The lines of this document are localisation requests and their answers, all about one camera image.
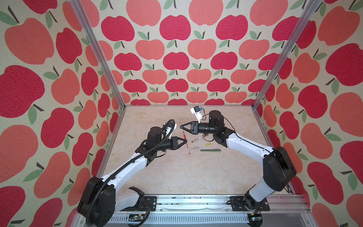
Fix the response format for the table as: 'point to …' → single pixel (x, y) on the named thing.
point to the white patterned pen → (201, 137)
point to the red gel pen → (186, 143)
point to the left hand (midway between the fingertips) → (188, 143)
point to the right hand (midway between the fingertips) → (183, 126)
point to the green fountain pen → (212, 150)
